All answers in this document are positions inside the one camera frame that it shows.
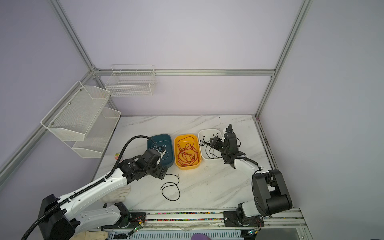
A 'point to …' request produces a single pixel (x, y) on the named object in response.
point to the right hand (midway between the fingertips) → (211, 139)
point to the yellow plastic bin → (196, 145)
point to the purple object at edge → (200, 236)
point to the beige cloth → (91, 235)
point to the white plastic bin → (208, 134)
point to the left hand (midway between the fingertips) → (157, 166)
